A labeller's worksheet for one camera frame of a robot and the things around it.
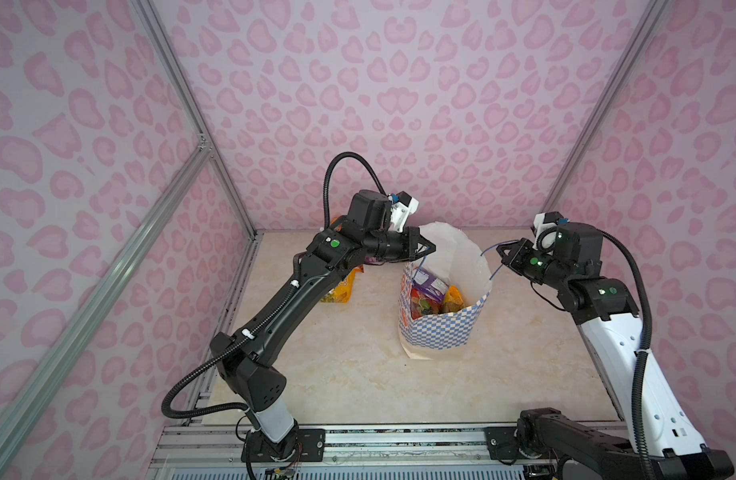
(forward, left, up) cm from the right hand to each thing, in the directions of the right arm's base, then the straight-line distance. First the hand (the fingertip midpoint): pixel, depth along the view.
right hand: (499, 243), depth 68 cm
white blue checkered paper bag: (+11, +3, -20) cm, 23 cm away
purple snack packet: (+5, +13, -24) cm, 28 cm away
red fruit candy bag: (-2, +15, -24) cm, 29 cm away
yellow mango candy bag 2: (-1, +6, -24) cm, 25 cm away
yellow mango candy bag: (+6, +40, -31) cm, 51 cm away
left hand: (-3, +14, +4) cm, 15 cm away
